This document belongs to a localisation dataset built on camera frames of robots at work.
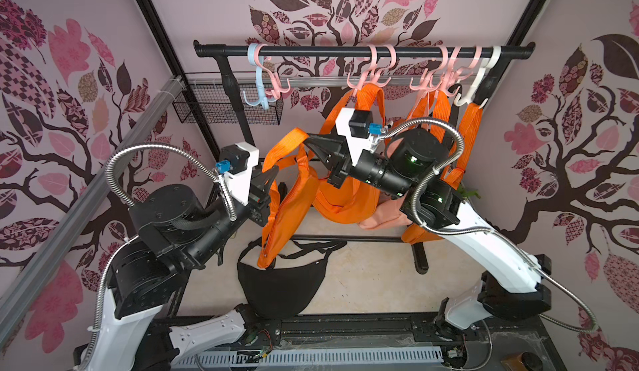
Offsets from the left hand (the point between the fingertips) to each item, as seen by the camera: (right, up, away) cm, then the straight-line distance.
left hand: (273, 173), depth 47 cm
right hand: (+7, +7, -4) cm, 11 cm away
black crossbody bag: (-5, -38, +33) cm, 51 cm away
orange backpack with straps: (+14, -6, +30) cm, 34 cm away
